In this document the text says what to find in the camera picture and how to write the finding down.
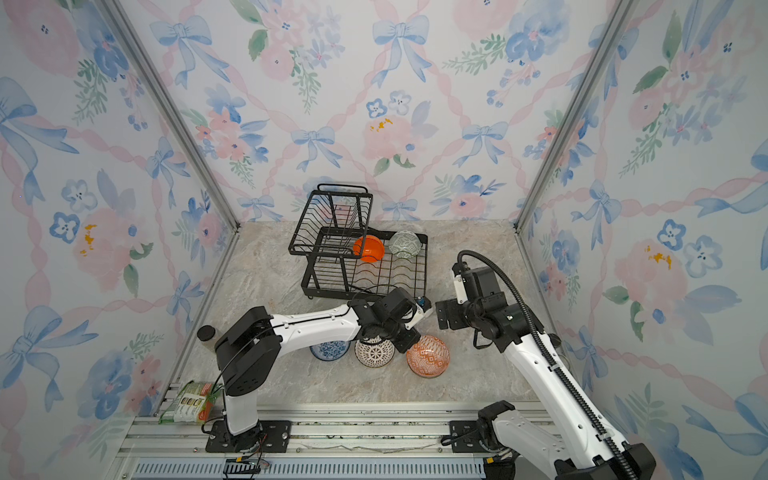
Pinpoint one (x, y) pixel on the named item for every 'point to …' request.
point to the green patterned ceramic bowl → (405, 244)
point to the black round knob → (206, 332)
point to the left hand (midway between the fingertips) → (420, 338)
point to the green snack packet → (193, 403)
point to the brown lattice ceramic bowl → (374, 355)
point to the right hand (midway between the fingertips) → (454, 304)
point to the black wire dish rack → (346, 258)
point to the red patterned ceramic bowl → (428, 356)
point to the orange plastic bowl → (373, 248)
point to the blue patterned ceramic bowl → (330, 350)
